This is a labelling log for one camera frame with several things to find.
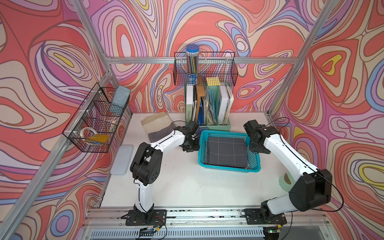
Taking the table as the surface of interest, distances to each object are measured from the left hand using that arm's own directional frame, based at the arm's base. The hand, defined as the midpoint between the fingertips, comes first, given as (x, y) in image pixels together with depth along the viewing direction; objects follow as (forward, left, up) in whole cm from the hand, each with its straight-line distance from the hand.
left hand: (199, 149), depth 92 cm
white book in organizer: (+25, -17, +9) cm, 31 cm away
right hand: (-7, -34, +9) cm, 36 cm away
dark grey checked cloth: (-1, -17, -1) cm, 17 cm away
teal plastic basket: (-9, -32, 0) cm, 33 cm away
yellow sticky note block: (+32, -9, +28) cm, 43 cm away
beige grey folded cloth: (+24, +30, -5) cm, 39 cm away
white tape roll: (-6, +55, +27) cm, 61 cm away
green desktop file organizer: (+24, -6, +16) cm, 29 cm away
